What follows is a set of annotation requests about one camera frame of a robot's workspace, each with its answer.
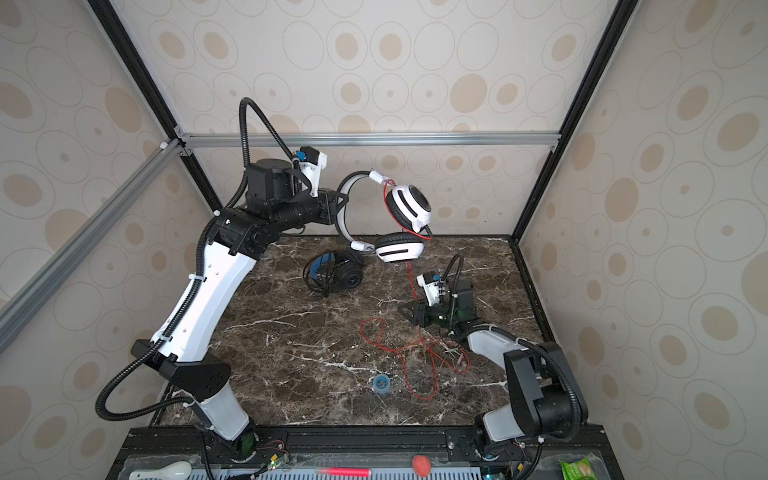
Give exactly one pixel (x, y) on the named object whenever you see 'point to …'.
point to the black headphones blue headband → (334, 270)
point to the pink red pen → (345, 472)
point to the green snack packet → (581, 470)
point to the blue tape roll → (381, 384)
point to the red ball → (422, 465)
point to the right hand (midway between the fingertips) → (406, 307)
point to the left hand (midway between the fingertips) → (351, 191)
